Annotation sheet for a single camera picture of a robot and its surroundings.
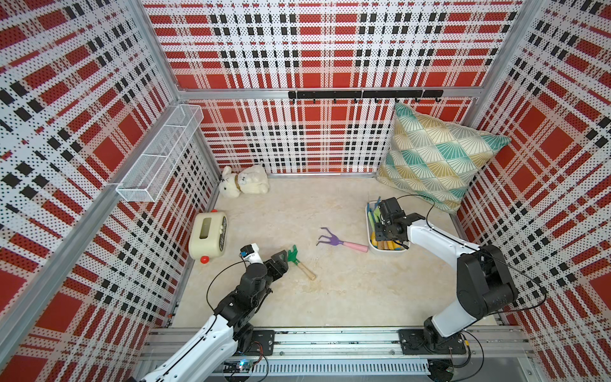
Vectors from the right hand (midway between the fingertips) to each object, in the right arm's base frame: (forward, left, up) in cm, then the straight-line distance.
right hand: (386, 230), depth 92 cm
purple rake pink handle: (-1, +20, -6) cm, 21 cm away
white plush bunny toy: (+25, +57, +4) cm, 62 cm away
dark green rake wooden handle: (-8, +37, -7) cm, 39 cm away
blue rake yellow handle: (-4, +7, +5) cm, 10 cm away
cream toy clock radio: (-3, +69, +3) cm, 69 cm away
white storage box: (-5, +2, -3) cm, 6 cm away
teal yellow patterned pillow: (+21, -18, +17) cm, 33 cm away
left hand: (-11, +39, +2) cm, 40 cm away
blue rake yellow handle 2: (-11, +2, +9) cm, 14 cm away
